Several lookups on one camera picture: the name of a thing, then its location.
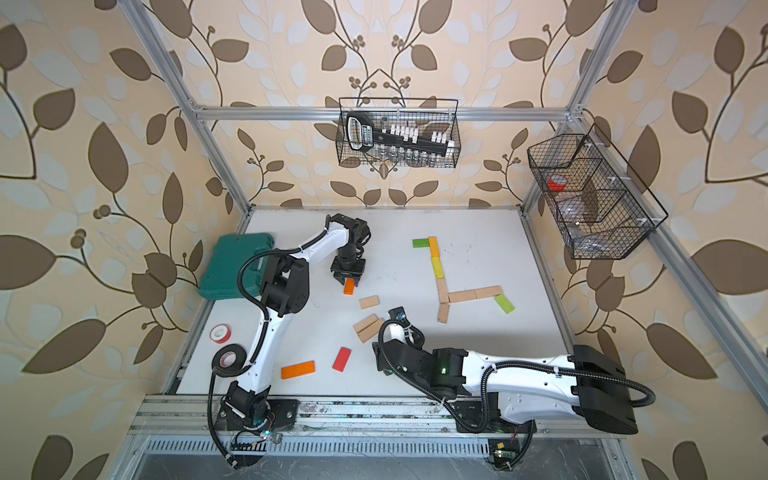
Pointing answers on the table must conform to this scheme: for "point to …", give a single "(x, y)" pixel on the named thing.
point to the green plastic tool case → (220, 277)
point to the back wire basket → (395, 154)
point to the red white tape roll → (220, 333)
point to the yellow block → (436, 263)
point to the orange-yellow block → (434, 246)
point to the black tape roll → (229, 358)
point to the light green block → (503, 302)
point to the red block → (341, 359)
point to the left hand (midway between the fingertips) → (350, 279)
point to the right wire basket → (602, 207)
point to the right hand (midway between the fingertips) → (383, 343)
